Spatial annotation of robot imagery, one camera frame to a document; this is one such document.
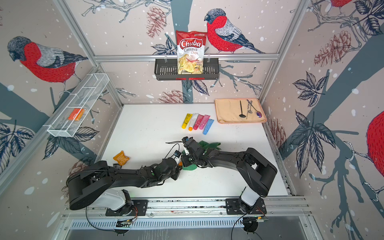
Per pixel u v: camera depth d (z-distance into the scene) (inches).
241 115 44.0
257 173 17.7
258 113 44.8
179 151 30.1
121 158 35.5
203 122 42.1
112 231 26.9
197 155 26.5
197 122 42.1
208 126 41.4
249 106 46.7
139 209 28.9
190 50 33.5
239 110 46.0
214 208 29.3
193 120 42.9
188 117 43.5
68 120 28.0
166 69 37.2
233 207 28.7
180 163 30.1
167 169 26.2
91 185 17.1
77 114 27.0
